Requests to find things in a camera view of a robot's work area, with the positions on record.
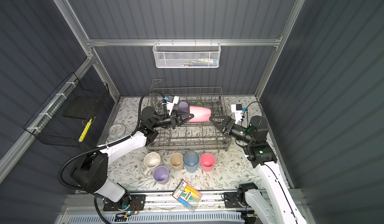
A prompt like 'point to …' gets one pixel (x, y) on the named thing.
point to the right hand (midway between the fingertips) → (213, 124)
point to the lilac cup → (183, 106)
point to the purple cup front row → (161, 174)
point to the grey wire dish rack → (206, 135)
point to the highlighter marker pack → (188, 195)
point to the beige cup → (176, 161)
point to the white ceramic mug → (151, 161)
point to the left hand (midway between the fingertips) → (193, 116)
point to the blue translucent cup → (191, 159)
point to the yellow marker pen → (85, 130)
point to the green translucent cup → (199, 104)
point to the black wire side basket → (65, 118)
